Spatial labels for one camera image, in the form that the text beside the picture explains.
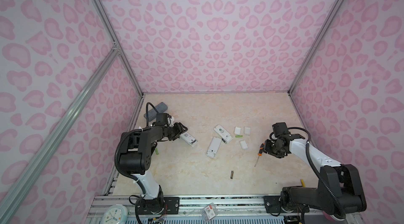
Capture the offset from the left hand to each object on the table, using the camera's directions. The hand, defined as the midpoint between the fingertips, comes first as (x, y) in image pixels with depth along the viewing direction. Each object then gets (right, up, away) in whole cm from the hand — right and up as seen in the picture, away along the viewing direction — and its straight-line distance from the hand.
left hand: (185, 128), depth 96 cm
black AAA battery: (+23, -7, -1) cm, 24 cm away
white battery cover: (+32, -2, +2) cm, 32 cm away
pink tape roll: (+66, -33, -31) cm, 80 cm away
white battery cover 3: (+35, -9, -4) cm, 36 cm away
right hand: (+46, -10, -9) cm, 48 cm away
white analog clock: (-26, -34, -27) cm, 51 cm away
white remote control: (+3, -6, -3) cm, 7 cm away
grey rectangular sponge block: (-19, +12, +13) cm, 26 cm away
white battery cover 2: (+38, -2, +2) cm, 38 cm away
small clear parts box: (+14, -33, -27) cm, 45 cm away
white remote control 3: (+17, -11, -6) cm, 21 cm away
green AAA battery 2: (-16, -12, -5) cm, 21 cm away
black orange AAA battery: (+26, -23, -15) cm, 38 cm away
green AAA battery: (+33, -5, 0) cm, 33 cm away
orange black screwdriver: (+44, -12, -7) cm, 46 cm away
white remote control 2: (+23, -4, +1) cm, 23 cm away
